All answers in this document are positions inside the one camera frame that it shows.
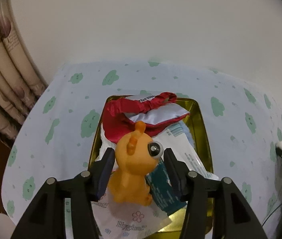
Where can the light blue towel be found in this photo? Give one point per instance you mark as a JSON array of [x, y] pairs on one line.
[[188, 134]]

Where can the flower print tissue pack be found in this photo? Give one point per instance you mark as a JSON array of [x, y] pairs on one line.
[[127, 220]]

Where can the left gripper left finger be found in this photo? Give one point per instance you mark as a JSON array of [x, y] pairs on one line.
[[45, 215]]

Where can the beige patterned curtain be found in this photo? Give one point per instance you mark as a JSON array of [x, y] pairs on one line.
[[20, 85]]

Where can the orange deer toy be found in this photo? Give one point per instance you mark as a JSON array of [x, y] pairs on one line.
[[137, 155]]

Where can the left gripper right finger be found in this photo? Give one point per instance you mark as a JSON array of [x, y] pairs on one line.
[[233, 217]]

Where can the gold metal tin box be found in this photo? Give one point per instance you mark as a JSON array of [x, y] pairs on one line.
[[197, 129]]

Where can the cloud print tablecloth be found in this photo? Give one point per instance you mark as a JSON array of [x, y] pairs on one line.
[[242, 121]]

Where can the red white satin pouch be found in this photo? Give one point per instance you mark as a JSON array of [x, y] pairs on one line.
[[156, 111]]

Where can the white waffle towel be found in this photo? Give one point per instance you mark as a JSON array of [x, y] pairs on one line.
[[105, 144]]

